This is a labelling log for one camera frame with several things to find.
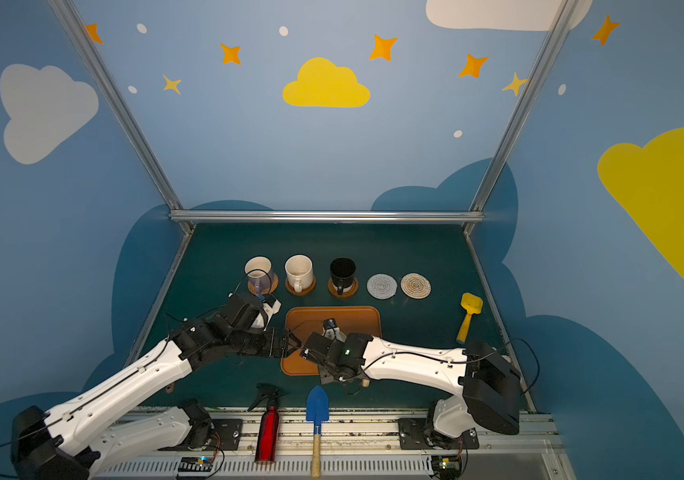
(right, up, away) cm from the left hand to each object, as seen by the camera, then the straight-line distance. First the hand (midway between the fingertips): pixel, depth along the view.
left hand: (288, 341), depth 75 cm
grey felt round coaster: (+28, +11, +29) cm, 42 cm away
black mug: (+14, +16, +22) cm, 31 cm away
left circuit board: (-23, -30, -2) cm, 38 cm away
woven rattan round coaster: (-11, +10, +29) cm, 32 cm away
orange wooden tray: (0, 0, +23) cm, 23 cm away
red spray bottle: (-5, -21, -2) cm, 22 cm away
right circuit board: (+40, -31, -2) cm, 50 cm away
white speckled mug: (-2, +16, +28) cm, 32 cm away
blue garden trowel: (+7, -19, +3) cm, 21 cm away
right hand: (+11, -8, +4) cm, 14 cm away
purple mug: (-14, +15, +25) cm, 33 cm away
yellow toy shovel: (+58, +5, +23) cm, 62 cm away
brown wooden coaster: (+15, +9, +24) cm, 30 cm away
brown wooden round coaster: (+1, +10, +23) cm, 25 cm away
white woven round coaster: (+40, +11, +29) cm, 50 cm away
